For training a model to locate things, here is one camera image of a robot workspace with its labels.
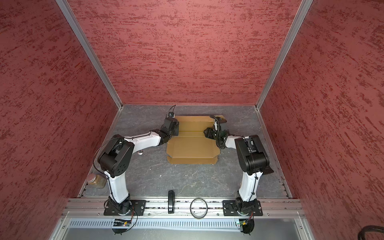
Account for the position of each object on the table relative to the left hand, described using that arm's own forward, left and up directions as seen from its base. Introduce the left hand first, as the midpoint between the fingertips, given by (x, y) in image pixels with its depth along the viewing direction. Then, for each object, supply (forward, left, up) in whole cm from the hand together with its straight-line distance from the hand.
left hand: (173, 128), depth 98 cm
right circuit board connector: (-53, -41, -8) cm, 67 cm away
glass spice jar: (-35, +36, +1) cm, 50 cm away
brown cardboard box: (-9, -13, -10) cm, 19 cm away
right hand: (-1, -23, -4) cm, 23 cm away
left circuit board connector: (-52, +22, -9) cm, 57 cm away
